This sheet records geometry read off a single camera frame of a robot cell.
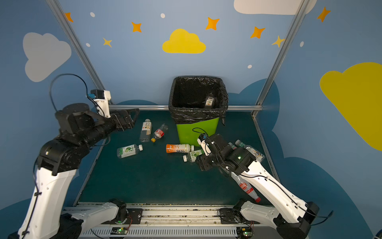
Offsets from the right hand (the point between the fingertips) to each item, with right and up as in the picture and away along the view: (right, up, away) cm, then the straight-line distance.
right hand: (202, 157), depth 70 cm
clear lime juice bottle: (-46, -1, +26) cm, 53 cm away
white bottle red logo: (+25, -19, +10) cm, 33 cm away
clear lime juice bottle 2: (-3, -3, +24) cm, 24 cm away
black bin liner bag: (-8, +35, +26) cm, 44 cm away
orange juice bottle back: (-18, 0, +26) cm, 31 cm away
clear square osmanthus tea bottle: (-40, +10, +40) cm, 57 cm away
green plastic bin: (-7, +10, +29) cm, 32 cm away
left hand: (-28, +21, -14) cm, 38 cm away
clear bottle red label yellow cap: (-28, +10, +34) cm, 45 cm away
